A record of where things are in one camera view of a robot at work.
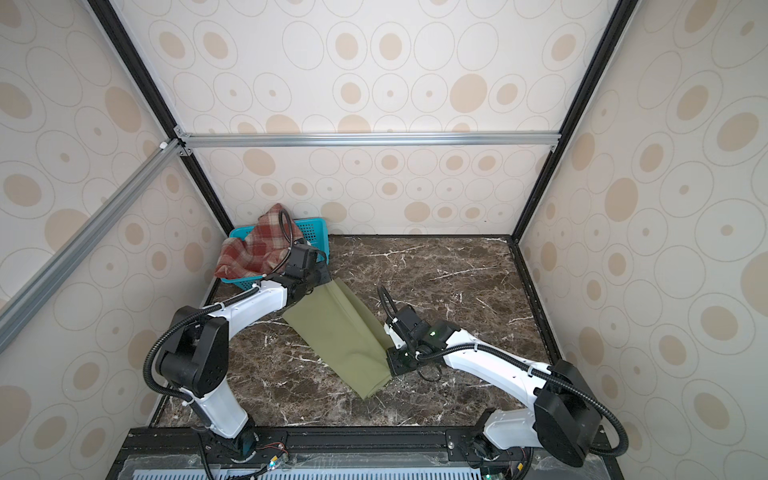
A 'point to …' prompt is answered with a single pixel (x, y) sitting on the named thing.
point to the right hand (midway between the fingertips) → (392, 365)
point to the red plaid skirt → (263, 249)
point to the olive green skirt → (345, 330)
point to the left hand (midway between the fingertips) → (333, 262)
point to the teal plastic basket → (314, 230)
